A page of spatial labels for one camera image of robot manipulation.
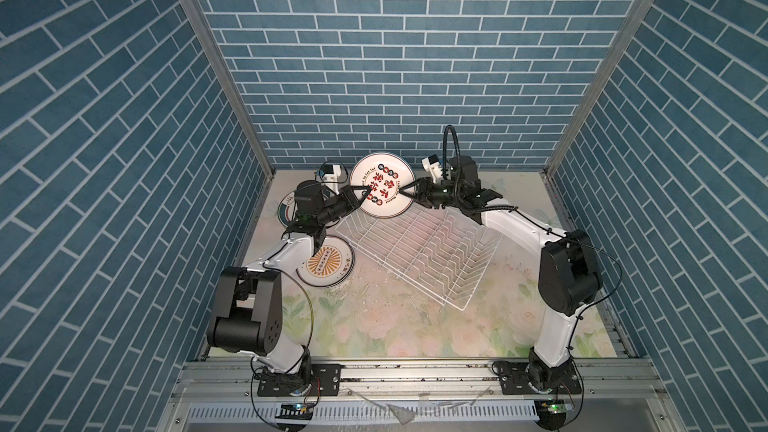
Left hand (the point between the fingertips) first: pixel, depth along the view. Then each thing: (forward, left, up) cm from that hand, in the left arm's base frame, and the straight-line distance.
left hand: (370, 190), depth 83 cm
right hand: (0, -8, 0) cm, 8 cm away
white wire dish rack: (-9, -19, -17) cm, 28 cm away
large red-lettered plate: (+5, -4, +1) cm, 7 cm away
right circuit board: (-50, -44, -25) cm, 71 cm away
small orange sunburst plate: (-12, +13, -21) cm, 28 cm away
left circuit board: (-48, +18, -27) cm, 58 cm away
